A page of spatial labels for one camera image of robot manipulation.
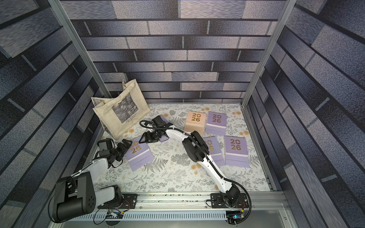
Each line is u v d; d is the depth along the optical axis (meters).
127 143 0.83
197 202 0.75
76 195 0.42
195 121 1.07
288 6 0.70
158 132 0.87
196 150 0.64
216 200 0.73
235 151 0.92
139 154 0.90
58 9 0.70
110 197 0.63
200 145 0.67
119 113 0.93
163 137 0.89
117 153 0.77
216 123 1.07
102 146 0.72
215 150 0.90
